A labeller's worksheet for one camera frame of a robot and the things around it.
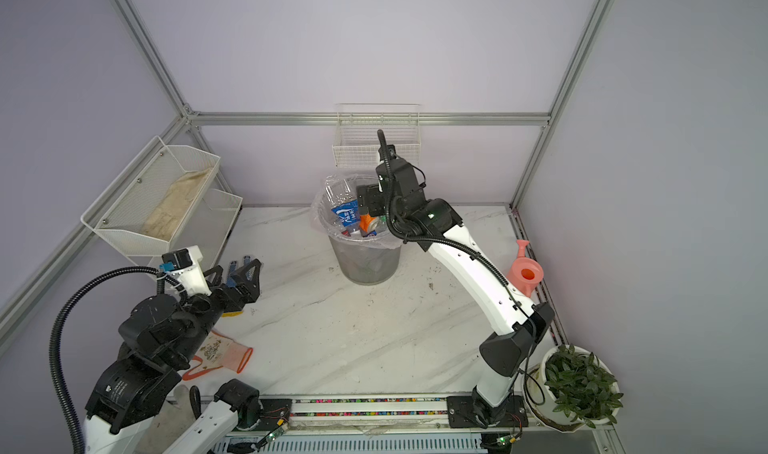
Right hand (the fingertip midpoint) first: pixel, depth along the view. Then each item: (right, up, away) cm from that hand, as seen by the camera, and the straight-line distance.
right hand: (375, 185), depth 70 cm
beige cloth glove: (-55, -8, +6) cm, 56 cm away
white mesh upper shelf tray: (-61, -3, +9) cm, 61 cm away
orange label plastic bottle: (-3, -9, +16) cm, 19 cm away
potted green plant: (+43, -46, -6) cm, 63 cm away
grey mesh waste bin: (-4, -21, +21) cm, 30 cm away
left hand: (-27, -19, -9) cm, 34 cm away
